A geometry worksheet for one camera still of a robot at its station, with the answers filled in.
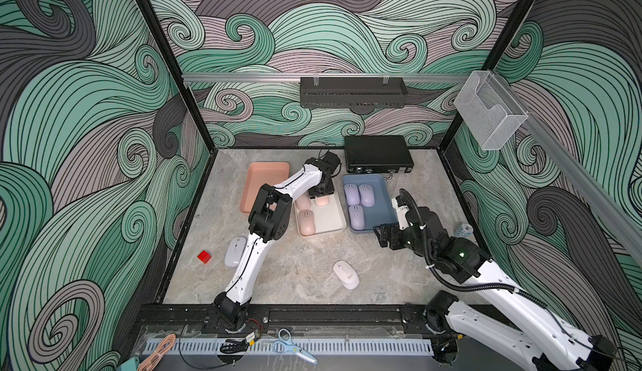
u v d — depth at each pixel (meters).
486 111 0.80
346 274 0.80
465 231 0.86
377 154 1.12
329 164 0.84
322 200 1.00
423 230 0.52
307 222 0.92
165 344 0.69
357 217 0.92
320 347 0.70
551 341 0.40
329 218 0.98
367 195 1.00
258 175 1.12
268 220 0.61
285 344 0.70
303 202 0.98
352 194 1.00
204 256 0.85
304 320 0.74
